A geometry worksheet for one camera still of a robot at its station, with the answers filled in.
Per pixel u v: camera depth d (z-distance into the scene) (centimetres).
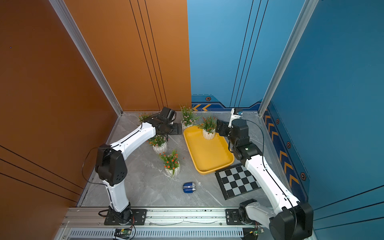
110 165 48
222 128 67
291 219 37
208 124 97
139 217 74
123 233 72
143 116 96
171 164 75
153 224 72
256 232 70
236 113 64
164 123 68
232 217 72
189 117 97
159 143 89
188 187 81
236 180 82
